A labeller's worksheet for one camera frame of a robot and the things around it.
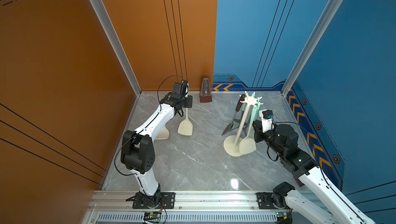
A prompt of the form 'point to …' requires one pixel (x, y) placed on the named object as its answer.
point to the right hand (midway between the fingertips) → (253, 120)
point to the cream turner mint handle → (247, 145)
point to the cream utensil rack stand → (231, 144)
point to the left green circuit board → (154, 214)
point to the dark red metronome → (205, 95)
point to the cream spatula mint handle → (185, 127)
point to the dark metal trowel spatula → (229, 127)
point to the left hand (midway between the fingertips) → (188, 96)
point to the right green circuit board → (280, 214)
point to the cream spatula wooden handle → (163, 133)
